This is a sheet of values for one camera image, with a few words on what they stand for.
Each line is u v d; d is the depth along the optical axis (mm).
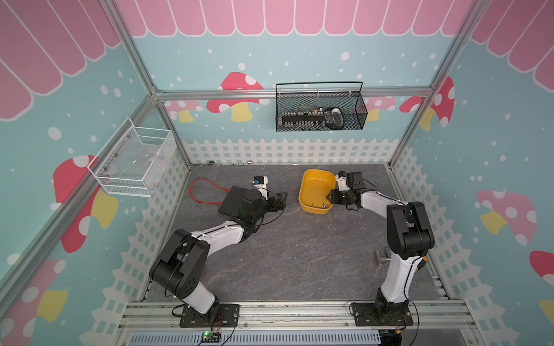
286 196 855
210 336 726
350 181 831
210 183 1099
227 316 742
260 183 777
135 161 731
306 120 893
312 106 929
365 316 736
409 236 526
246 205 690
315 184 1117
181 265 452
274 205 791
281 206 807
